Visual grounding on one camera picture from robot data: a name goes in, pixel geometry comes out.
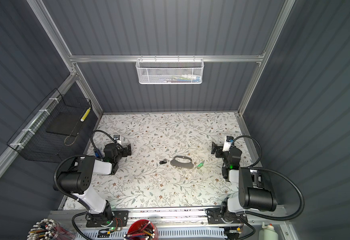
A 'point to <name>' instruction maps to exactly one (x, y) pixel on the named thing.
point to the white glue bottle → (268, 232)
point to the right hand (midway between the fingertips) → (222, 143)
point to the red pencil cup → (141, 229)
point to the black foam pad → (66, 123)
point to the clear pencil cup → (47, 229)
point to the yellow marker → (83, 117)
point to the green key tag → (200, 165)
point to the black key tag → (164, 161)
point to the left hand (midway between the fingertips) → (121, 144)
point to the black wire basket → (50, 134)
